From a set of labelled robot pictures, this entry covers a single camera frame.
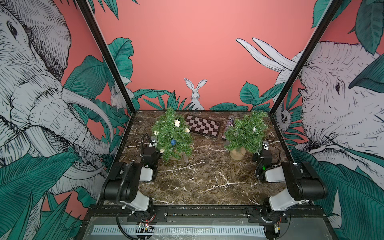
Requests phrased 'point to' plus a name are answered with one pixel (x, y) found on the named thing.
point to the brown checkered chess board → (203, 126)
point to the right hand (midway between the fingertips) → (260, 147)
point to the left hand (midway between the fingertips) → (154, 142)
